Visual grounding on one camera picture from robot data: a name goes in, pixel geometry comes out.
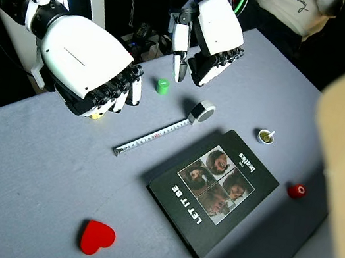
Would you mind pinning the green toy cylinder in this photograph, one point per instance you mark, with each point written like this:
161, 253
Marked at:
163, 86

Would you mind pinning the yellow toy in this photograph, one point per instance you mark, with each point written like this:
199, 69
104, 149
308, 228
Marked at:
96, 116

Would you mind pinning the red heart block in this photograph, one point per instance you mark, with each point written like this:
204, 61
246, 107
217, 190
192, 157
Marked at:
96, 237

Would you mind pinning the small white cup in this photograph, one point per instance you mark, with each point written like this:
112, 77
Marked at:
262, 138

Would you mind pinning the grey table cloth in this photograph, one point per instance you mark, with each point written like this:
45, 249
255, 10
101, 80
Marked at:
36, 162

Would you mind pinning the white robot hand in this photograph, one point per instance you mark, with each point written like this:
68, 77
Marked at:
81, 59
218, 23

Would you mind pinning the small white spoon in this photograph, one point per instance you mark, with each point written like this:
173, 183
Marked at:
271, 134

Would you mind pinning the red round toy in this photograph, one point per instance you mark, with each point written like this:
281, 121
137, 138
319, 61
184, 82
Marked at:
297, 191

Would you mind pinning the black Let It Be album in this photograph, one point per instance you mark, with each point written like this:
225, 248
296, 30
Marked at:
259, 184

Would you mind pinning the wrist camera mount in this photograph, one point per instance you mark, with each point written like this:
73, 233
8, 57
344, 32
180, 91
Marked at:
37, 71

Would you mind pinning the grey tape measure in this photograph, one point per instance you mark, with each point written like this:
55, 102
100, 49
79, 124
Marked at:
202, 112

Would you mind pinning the black power adapter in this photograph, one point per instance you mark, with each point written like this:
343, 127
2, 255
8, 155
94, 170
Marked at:
143, 32

